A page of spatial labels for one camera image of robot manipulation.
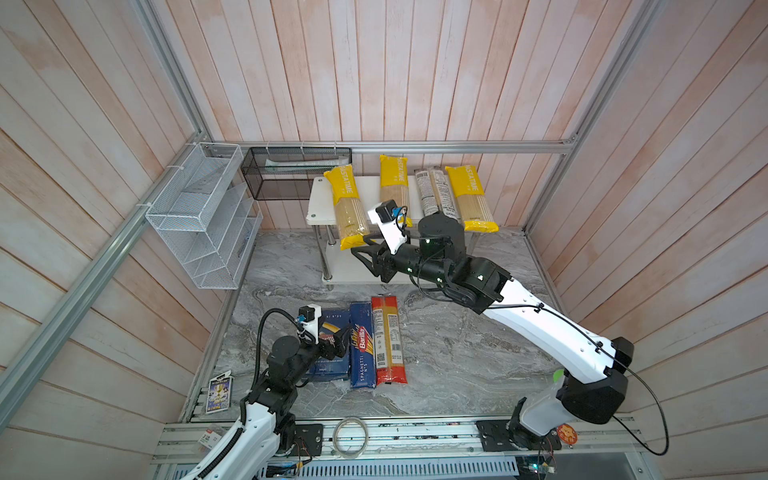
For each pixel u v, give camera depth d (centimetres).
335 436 73
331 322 88
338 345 71
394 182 82
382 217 50
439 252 45
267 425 56
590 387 42
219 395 79
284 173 103
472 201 77
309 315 67
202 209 75
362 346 86
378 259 52
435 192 78
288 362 60
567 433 75
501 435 76
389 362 84
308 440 73
